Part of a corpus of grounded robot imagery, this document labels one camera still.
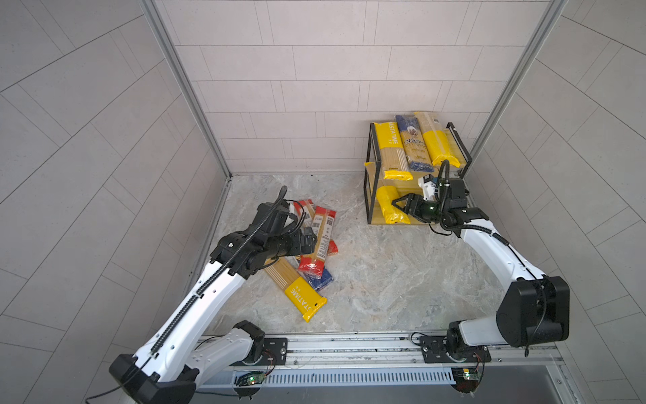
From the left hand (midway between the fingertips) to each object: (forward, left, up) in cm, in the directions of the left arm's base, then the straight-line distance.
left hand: (309, 238), depth 71 cm
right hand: (+15, -28, -2) cm, 32 cm away
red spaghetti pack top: (0, 0, -17) cm, 17 cm away
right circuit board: (-31, -44, -22) cm, 58 cm away
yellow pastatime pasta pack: (-10, +2, -20) cm, 22 cm away
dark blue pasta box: (-4, -4, -19) cm, 20 cm away
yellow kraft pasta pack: (+18, -25, -2) cm, 31 cm away
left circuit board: (-31, +15, -20) cm, 39 cm away
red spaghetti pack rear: (+25, +5, -19) cm, 32 cm away
